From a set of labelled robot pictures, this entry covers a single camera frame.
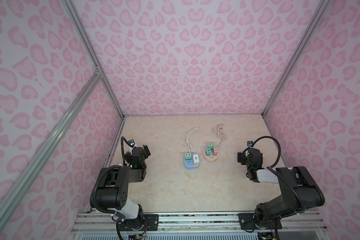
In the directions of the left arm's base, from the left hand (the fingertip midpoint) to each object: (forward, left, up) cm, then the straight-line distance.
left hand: (140, 145), depth 93 cm
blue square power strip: (-11, -30, -5) cm, 32 cm away
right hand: (-3, -68, -3) cm, 68 cm away
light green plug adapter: (-7, -30, -2) cm, 31 cm away
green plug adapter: (0, -45, -1) cm, 45 cm away
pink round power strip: (-7, -44, -5) cm, 45 cm away
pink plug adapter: (-4, -47, -2) cm, 47 cm away
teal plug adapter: (-4, -42, -2) cm, 42 cm away
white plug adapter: (-11, -34, 0) cm, 36 cm away
